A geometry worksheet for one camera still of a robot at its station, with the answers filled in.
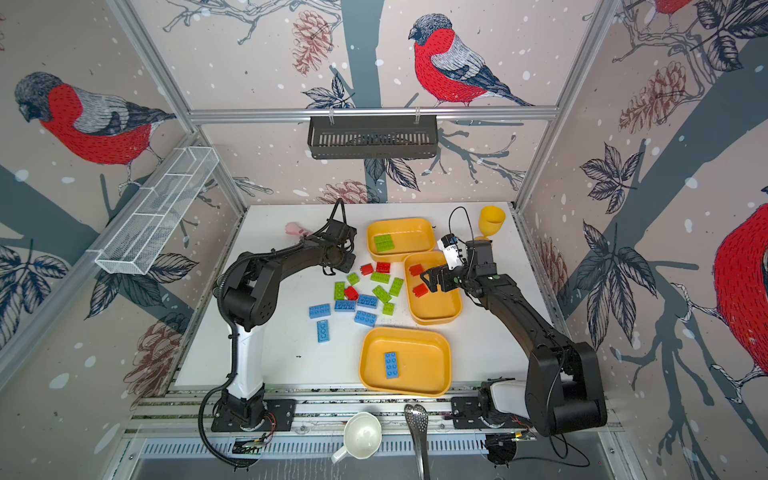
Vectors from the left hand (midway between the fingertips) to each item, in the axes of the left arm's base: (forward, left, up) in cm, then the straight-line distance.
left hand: (346, 260), depth 102 cm
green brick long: (+6, -12, -1) cm, 14 cm away
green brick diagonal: (-13, -13, -1) cm, 18 cm away
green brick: (+10, -13, -2) cm, 17 cm away
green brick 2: (-9, -17, -2) cm, 20 cm away
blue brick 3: (-15, -8, -2) cm, 17 cm away
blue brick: (-35, -16, 0) cm, 38 cm away
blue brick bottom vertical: (-25, +5, -2) cm, 25 cm away
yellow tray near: (-33, -18, -2) cm, 38 cm away
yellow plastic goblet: (+5, -49, +14) cm, 51 cm away
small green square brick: (-7, -3, -1) cm, 7 cm away
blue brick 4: (-21, -8, -1) cm, 22 cm away
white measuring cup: (-51, -9, -1) cm, 52 cm away
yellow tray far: (+13, -23, -2) cm, 26 cm away
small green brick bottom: (-18, -15, -2) cm, 23 cm away
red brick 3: (-3, -13, 0) cm, 13 cm away
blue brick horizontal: (-18, +6, -1) cm, 19 cm away
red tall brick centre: (-13, -2, 0) cm, 13 cm away
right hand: (-12, -29, +11) cm, 33 cm away
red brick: (-12, -25, 0) cm, 28 cm away
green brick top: (-6, -12, -2) cm, 13 cm away
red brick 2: (-3, -7, -1) cm, 8 cm away
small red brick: (-2, -25, -2) cm, 25 cm away
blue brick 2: (-17, -1, -1) cm, 17 cm away
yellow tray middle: (-17, -28, -2) cm, 33 cm away
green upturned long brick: (-11, +1, -2) cm, 11 cm away
